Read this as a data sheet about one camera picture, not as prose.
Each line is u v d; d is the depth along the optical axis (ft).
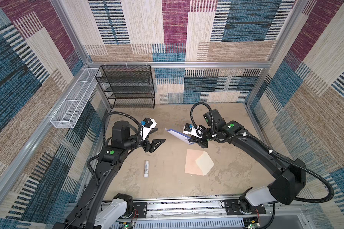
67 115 3.01
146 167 2.83
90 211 1.30
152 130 2.31
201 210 2.45
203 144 2.21
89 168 1.48
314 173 1.24
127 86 3.63
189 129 2.13
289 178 1.33
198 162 2.98
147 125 1.87
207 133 2.16
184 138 2.44
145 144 2.00
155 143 1.97
